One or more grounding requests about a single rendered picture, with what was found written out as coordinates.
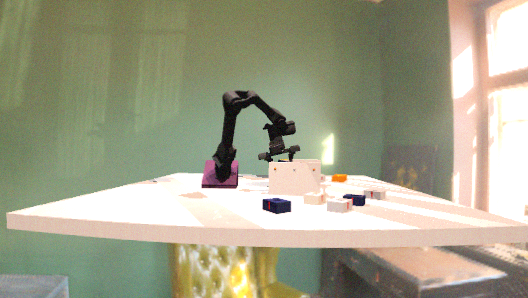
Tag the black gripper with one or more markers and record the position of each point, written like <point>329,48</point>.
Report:
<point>291,150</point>

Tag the orange rectangular block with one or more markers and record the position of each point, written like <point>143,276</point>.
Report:
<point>339,178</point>

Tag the small beige block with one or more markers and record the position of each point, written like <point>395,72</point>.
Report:
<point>315,198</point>

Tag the white block with red arrow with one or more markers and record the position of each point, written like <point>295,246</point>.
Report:
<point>374,194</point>

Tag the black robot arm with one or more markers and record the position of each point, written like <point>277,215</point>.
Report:
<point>232,104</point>

